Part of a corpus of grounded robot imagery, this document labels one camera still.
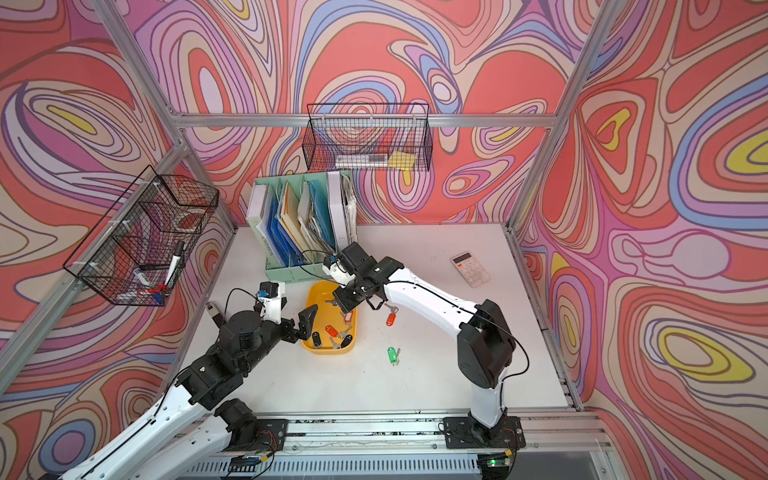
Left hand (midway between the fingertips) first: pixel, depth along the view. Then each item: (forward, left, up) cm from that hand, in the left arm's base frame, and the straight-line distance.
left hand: (304, 304), depth 73 cm
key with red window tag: (+7, -22, -21) cm, 32 cm away
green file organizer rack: (+28, +6, +2) cm, 29 cm away
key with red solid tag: (+2, -4, -21) cm, 22 cm away
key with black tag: (0, +1, -21) cm, 21 cm away
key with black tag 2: (0, -8, -22) cm, 24 cm away
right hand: (+4, -9, -8) cm, 12 cm away
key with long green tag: (-5, -23, -22) cm, 32 cm away
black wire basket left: (+10, +43, +8) cm, 44 cm away
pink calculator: (+26, -51, -20) cm, 60 cm away
